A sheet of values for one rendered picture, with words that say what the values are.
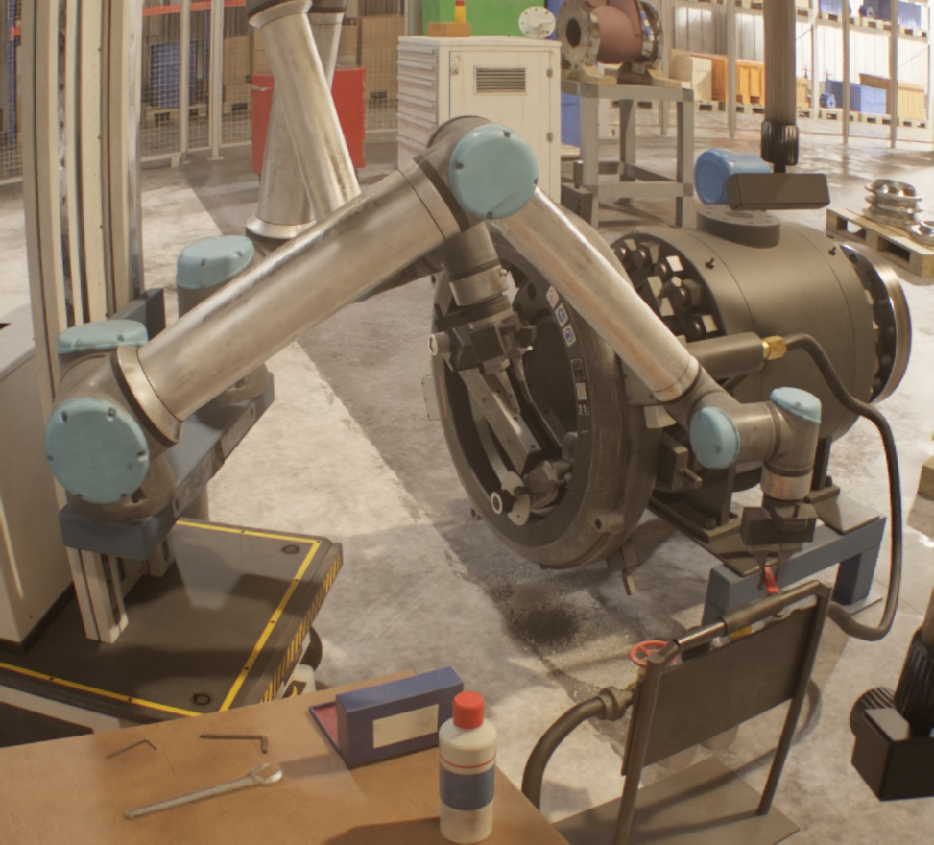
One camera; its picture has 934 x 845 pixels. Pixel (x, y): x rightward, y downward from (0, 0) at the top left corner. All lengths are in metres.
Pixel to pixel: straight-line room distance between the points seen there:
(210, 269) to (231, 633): 0.65
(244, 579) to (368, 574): 0.68
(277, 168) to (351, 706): 1.06
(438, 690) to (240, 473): 2.01
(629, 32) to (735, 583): 4.61
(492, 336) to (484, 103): 4.26
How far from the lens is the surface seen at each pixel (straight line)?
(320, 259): 1.31
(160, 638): 1.95
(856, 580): 2.66
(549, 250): 1.53
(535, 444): 2.14
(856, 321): 2.47
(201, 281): 1.92
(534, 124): 6.11
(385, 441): 3.46
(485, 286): 1.79
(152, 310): 1.92
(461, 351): 2.20
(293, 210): 2.02
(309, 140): 1.77
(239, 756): 1.43
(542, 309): 2.28
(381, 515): 3.02
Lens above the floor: 1.41
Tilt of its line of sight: 21 degrees down
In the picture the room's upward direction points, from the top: straight up
